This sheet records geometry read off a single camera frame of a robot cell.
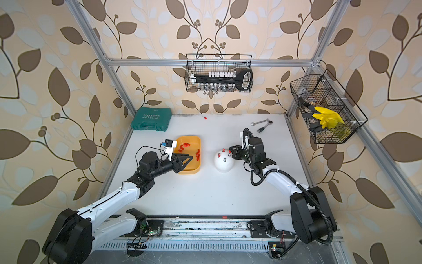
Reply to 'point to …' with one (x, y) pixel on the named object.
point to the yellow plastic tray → (192, 146)
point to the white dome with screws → (223, 161)
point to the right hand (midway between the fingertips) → (230, 148)
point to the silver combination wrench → (259, 122)
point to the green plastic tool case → (157, 118)
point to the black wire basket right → (318, 92)
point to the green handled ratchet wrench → (262, 128)
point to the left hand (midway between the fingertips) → (187, 155)
